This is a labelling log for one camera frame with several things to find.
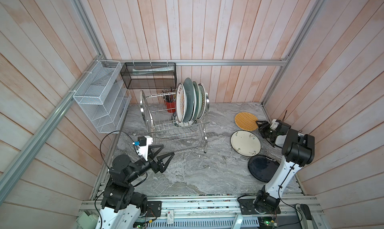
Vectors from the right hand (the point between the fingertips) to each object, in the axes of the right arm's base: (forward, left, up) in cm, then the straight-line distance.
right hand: (257, 123), depth 104 cm
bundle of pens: (-3, +59, +28) cm, 65 cm away
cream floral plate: (-15, +11, -2) cm, 19 cm away
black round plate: (-30, +3, -4) cm, 31 cm away
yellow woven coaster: (+4, +6, -3) cm, 8 cm away
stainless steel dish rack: (+10, +72, -3) cm, 73 cm away
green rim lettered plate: (-12, +53, +23) cm, 59 cm away
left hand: (-37, +56, +25) cm, 71 cm away
